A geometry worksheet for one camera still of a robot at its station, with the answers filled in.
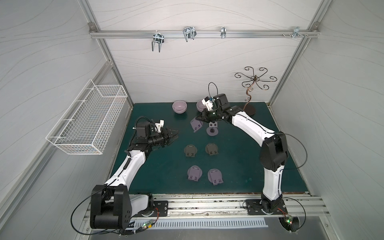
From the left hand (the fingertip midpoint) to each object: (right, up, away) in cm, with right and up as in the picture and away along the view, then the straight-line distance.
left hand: (179, 134), depth 77 cm
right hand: (+8, +9, +8) cm, 15 cm away
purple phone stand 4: (+20, -25, +7) cm, 33 cm away
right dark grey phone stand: (+19, -12, +18) cm, 29 cm away
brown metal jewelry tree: (+51, +15, +37) cm, 64 cm away
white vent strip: (-5, -42, -7) cm, 43 cm away
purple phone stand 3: (+8, -23, +8) cm, 26 cm away
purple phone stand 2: (+9, +5, +8) cm, 13 cm away
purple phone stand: (+21, 0, +27) cm, 34 cm away
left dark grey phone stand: (+5, -12, +16) cm, 21 cm away
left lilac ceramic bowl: (-4, +17, +38) cm, 42 cm away
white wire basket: (-42, +5, -8) cm, 43 cm away
